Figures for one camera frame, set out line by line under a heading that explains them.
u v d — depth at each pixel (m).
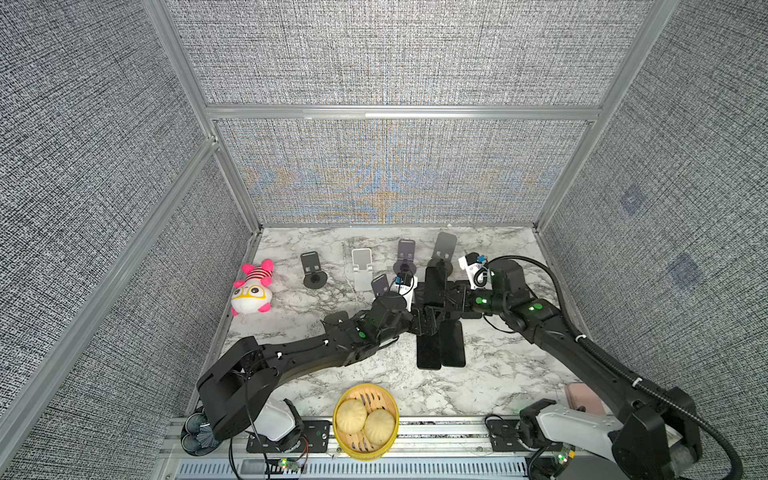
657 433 0.39
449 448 0.73
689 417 0.38
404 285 0.70
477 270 0.71
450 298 0.76
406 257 1.03
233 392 0.42
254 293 0.92
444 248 1.00
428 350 0.87
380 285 0.89
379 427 0.69
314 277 1.04
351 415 0.70
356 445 0.70
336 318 0.81
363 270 1.02
